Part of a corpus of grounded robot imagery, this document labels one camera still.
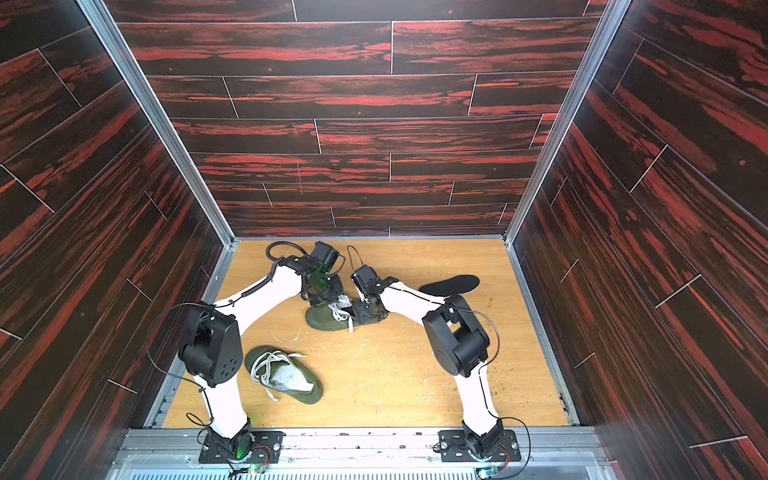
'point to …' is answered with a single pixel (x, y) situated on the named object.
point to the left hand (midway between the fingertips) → (343, 296)
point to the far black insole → (457, 285)
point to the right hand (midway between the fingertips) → (374, 308)
